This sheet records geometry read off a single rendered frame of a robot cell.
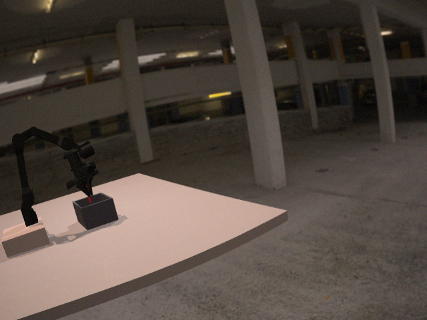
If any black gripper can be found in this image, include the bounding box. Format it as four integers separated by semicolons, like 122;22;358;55
66;161;99;197

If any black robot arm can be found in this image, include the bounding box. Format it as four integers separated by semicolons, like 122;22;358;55
12;126;96;227

